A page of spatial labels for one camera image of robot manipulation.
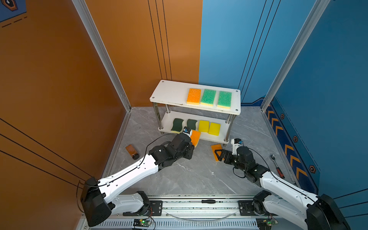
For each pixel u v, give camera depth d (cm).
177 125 99
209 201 76
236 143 75
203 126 100
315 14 71
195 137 77
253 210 71
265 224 70
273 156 91
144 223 70
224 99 74
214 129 97
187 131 66
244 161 63
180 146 56
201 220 71
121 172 45
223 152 74
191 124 100
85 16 72
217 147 96
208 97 76
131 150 91
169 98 79
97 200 38
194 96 76
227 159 73
